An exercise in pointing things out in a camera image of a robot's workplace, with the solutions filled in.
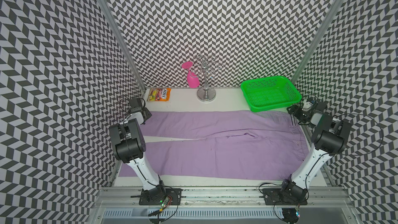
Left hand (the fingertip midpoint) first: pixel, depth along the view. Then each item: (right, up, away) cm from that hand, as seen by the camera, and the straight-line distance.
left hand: (144, 114), depth 100 cm
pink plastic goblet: (+31, +23, +3) cm, 39 cm away
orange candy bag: (+6, +14, +12) cm, 19 cm away
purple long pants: (+50, -17, -10) cm, 54 cm away
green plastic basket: (+86, +14, +16) cm, 88 cm away
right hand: (+98, +2, +3) cm, 98 cm away
